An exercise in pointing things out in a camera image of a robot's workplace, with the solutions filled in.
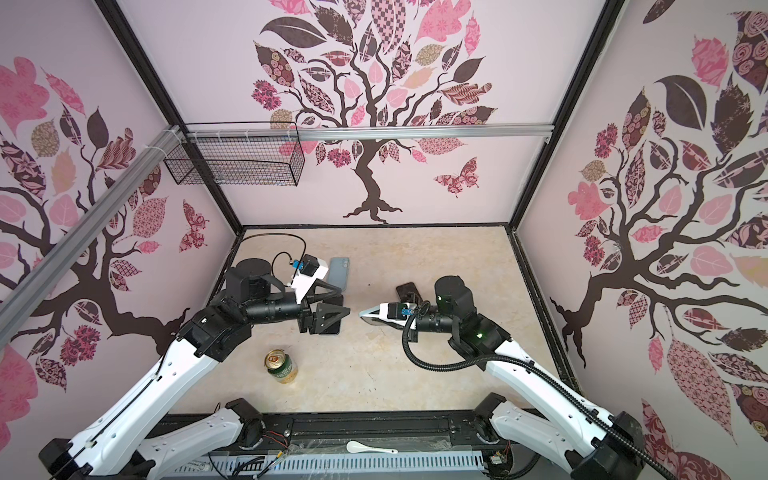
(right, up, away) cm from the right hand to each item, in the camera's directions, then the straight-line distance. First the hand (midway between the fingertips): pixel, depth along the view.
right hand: (378, 307), depth 66 cm
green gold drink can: (-25, -17, +9) cm, 32 cm away
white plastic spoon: (-5, -35, +5) cm, 36 cm away
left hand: (-8, +1, -2) cm, 8 cm away
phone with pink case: (+9, -2, +37) cm, 38 cm away
